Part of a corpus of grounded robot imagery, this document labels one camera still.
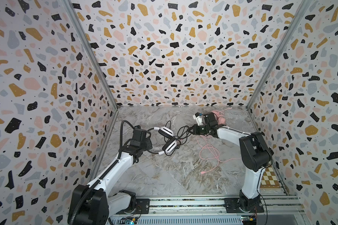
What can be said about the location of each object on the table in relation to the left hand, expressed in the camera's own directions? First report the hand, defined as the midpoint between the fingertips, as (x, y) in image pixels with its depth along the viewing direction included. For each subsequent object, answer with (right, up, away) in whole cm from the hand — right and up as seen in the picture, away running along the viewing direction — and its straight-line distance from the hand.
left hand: (148, 139), depth 85 cm
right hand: (+24, +7, +9) cm, 26 cm away
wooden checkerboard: (+72, -23, -3) cm, 75 cm away
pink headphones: (+50, +13, +18) cm, 55 cm away
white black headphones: (+14, -3, -5) cm, 15 cm away
